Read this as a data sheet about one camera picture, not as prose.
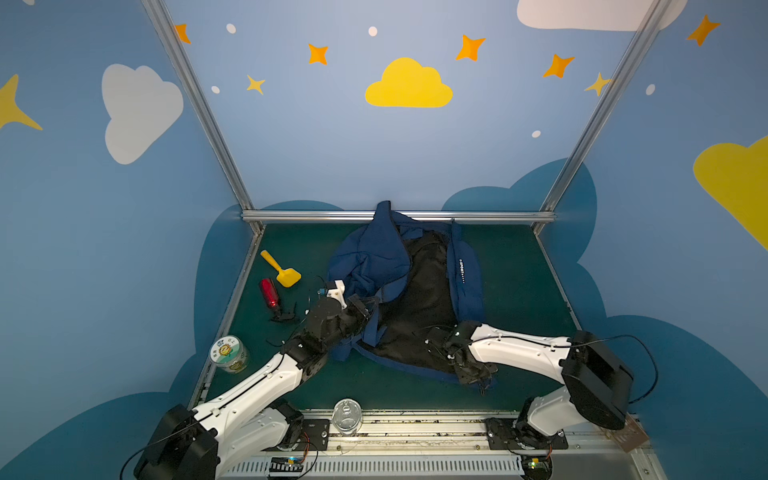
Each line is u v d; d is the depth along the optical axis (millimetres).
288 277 1036
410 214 1148
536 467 733
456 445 739
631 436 754
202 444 395
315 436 735
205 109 857
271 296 979
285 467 731
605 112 864
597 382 434
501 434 752
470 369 689
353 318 703
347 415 731
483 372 706
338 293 743
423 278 1011
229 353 795
